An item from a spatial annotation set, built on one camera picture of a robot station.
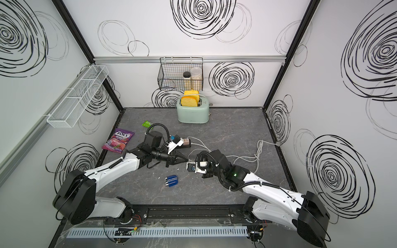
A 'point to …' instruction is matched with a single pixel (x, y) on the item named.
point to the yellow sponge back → (191, 93)
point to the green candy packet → (147, 124)
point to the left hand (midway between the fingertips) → (186, 160)
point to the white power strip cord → (249, 158)
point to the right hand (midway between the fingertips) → (197, 159)
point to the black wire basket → (170, 75)
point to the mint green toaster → (198, 114)
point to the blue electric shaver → (171, 181)
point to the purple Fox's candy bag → (118, 140)
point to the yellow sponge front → (187, 101)
